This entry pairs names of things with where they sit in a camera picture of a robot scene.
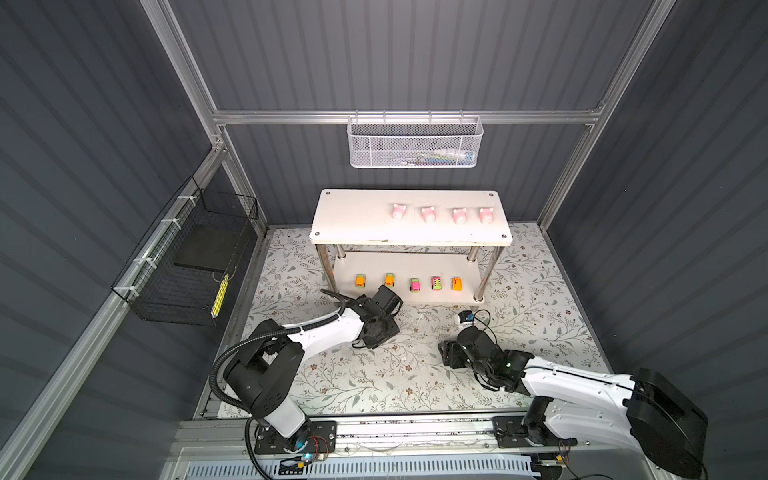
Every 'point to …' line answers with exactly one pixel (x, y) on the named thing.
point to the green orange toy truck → (390, 280)
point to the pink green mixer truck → (415, 285)
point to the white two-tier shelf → (427, 246)
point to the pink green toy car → (436, 283)
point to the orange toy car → (457, 284)
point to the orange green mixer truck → (360, 281)
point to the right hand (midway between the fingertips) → (449, 348)
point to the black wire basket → (178, 273)
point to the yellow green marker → (219, 297)
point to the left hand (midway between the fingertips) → (395, 333)
